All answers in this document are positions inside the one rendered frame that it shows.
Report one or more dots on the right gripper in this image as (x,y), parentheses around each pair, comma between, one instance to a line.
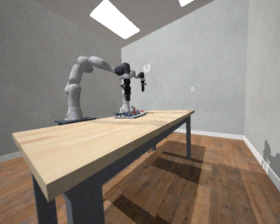
(127,89)

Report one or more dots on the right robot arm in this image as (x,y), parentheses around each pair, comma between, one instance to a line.
(85,65)

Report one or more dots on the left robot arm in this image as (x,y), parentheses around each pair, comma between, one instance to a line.
(126,105)

